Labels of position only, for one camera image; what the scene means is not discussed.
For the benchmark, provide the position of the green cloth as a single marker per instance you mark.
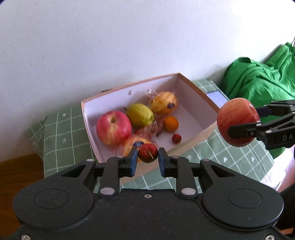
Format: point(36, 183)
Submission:
point(253, 78)

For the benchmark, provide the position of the plastic-wrapped yellow orange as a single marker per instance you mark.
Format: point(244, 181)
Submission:
point(164, 102)
point(131, 140)

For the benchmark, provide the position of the red apple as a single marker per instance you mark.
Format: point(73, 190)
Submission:
point(113, 129)
point(237, 113)

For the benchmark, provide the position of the green checked tablecloth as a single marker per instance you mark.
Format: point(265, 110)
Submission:
point(57, 138)

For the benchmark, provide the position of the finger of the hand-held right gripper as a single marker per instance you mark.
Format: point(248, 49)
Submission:
point(280, 107)
point(244, 131)

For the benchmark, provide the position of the green guava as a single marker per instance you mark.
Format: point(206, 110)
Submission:
point(139, 115)

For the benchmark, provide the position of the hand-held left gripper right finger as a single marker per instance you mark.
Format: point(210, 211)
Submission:
point(162, 161)

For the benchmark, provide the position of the smartphone with lit screen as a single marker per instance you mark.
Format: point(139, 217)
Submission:
point(217, 98)

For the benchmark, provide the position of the small orange mandarin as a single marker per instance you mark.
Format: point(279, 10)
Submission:
point(171, 124)

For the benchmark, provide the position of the cardboard box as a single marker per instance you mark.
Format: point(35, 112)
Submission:
point(191, 115)

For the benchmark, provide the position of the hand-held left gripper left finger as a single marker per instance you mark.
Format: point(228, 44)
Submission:
point(133, 161)

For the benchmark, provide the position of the small red crabapple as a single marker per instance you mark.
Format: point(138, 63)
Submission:
point(176, 138)
point(147, 152)

